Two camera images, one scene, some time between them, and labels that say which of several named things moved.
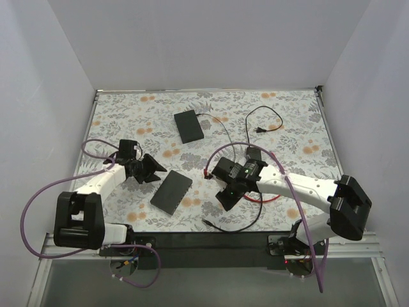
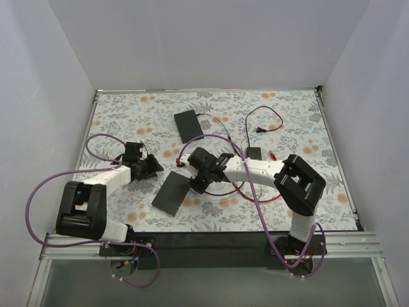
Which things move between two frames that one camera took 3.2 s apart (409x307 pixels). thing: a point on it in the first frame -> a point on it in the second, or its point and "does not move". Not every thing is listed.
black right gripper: [228, 184] -> [195, 182]
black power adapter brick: [252, 153] does not move
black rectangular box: [188, 126] does not move
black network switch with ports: [171, 192] does not move
